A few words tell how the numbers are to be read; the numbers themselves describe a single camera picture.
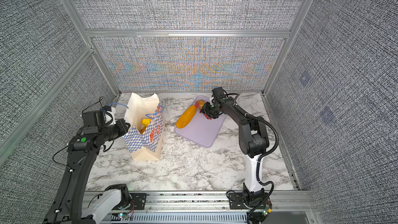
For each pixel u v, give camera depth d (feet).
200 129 3.26
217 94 2.61
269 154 1.70
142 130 2.39
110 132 1.96
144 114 2.86
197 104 3.47
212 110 2.78
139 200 2.41
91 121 1.75
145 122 2.90
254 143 1.77
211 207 2.40
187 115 3.31
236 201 2.40
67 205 1.26
